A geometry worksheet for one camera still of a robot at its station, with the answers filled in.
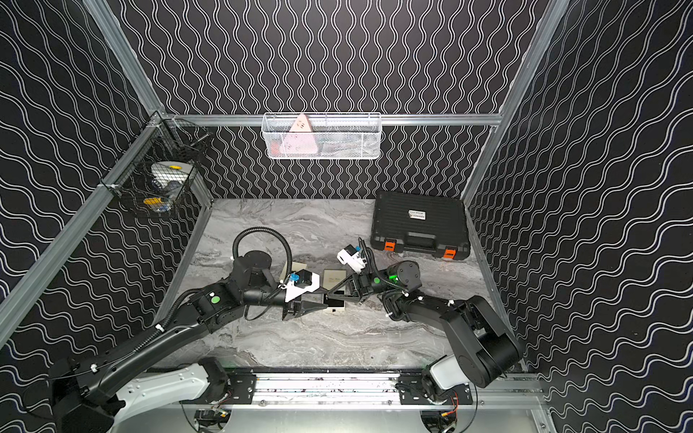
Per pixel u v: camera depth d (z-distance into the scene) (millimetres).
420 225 1009
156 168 794
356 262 715
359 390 766
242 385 749
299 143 914
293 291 567
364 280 641
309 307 604
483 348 418
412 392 732
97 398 398
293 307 586
